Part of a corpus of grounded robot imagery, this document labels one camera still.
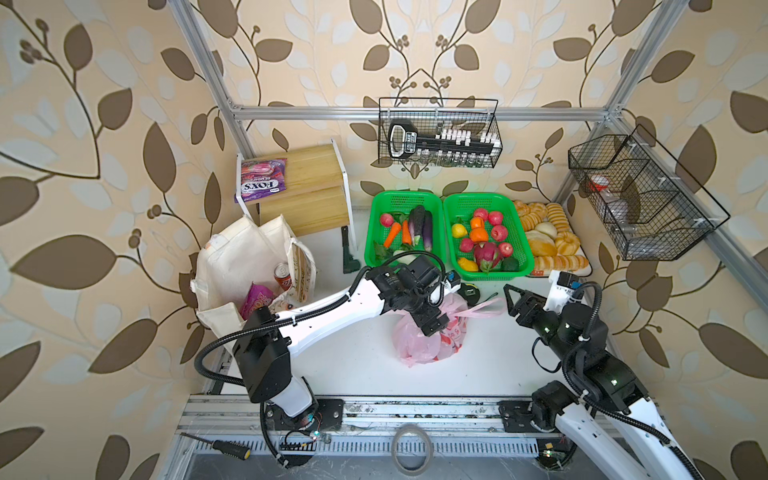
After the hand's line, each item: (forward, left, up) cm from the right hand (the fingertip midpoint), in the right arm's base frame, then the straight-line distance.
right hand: (515, 293), depth 70 cm
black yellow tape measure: (+12, +5, -21) cm, 24 cm away
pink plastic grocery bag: (-7, +24, -13) cm, 28 cm away
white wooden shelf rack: (+45, +56, -9) cm, 73 cm away
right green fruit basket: (+36, -12, -18) cm, 42 cm away
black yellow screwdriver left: (-26, +68, -22) cm, 76 cm away
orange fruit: (+34, -2, -17) cm, 38 cm away
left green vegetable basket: (+50, +28, -16) cm, 59 cm away
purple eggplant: (+38, +15, -19) cm, 45 cm away
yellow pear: (+20, +4, -17) cm, 27 cm away
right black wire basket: (+16, -35, +11) cm, 40 cm away
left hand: (0, +17, -7) cm, 19 cm away
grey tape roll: (-29, +22, -20) cm, 41 cm away
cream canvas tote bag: (+13, +73, -2) cm, 74 cm away
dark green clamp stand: (+26, +44, -23) cm, 56 cm away
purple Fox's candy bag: (+32, +64, +11) cm, 72 cm away
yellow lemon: (+37, +4, -19) cm, 42 cm away
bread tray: (+31, -29, -19) cm, 46 cm away
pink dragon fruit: (+22, -1, -14) cm, 26 cm away
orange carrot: (+40, +28, -20) cm, 52 cm away
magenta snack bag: (+6, +67, -9) cm, 68 cm away
